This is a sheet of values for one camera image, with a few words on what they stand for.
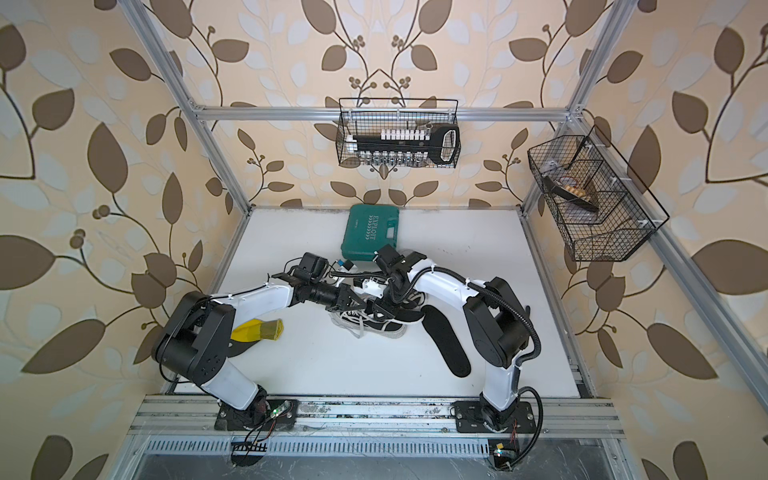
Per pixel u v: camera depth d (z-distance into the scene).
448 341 0.87
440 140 0.83
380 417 0.75
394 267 0.68
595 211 0.75
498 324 0.48
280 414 0.74
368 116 0.91
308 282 0.74
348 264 0.85
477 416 0.73
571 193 0.75
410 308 0.87
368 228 1.08
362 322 0.84
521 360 0.51
